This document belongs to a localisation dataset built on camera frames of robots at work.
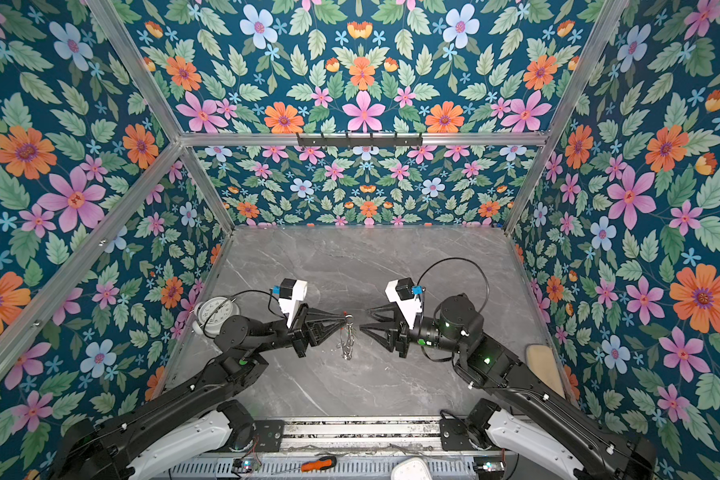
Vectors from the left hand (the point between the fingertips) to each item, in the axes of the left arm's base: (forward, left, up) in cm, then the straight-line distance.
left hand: (342, 324), depth 55 cm
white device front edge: (-21, -13, -32) cm, 40 cm away
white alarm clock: (+22, +45, -33) cm, 60 cm away
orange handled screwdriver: (-19, +9, -33) cm, 39 cm away
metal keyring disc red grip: (0, -1, -5) cm, 6 cm away
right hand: (+2, -5, -3) cm, 6 cm away
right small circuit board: (-21, -32, -36) cm, 52 cm away
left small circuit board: (-18, +27, -35) cm, 48 cm away
